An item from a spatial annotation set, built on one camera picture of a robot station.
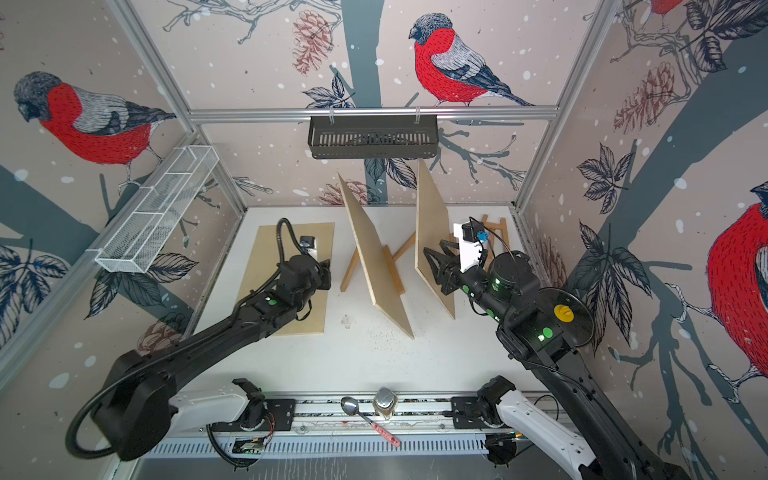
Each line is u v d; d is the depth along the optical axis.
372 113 0.91
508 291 0.43
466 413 0.73
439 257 0.56
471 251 0.51
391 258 1.00
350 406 0.75
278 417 0.73
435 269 0.59
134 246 0.71
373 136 1.07
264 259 1.09
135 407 0.40
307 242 0.71
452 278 0.52
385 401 0.66
